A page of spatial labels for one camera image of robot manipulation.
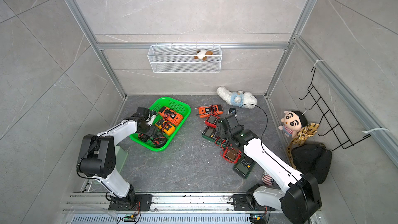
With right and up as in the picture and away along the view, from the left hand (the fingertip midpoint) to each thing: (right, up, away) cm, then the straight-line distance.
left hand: (148, 126), depth 96 cm
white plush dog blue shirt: (+65, +18, +10) cm, 68 cm away
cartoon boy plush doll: (+83, +4, -15) cm, 85 cm away
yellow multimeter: (+13, -1, -1) cm, 13 cm away
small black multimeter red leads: (+8, -8, -8) cm, 14 cm away
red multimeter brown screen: (+50, -15, -10) cm, 53 cm away
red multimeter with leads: (+40, +3, +3) cm, 40 cm away
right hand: (+48, +2, -14) cm, 50 cm away
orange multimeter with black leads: (+13, +7, +5) cm, 16 cm away
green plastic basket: (+21, +11, +8) cm, 25 cm away
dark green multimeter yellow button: (+39, -4, 0) cm, 39 cm away
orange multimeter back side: (+37, +10, +11) cm, 40 cm away
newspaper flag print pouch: (+68, -25, -18) cm, 75 cm away
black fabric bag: (+84, -11, -29) cm, 89 cm away
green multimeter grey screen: (+57, -20, -12) cm, 62 cm away
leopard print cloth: (+85, -1, -21) cm, 88 cm away
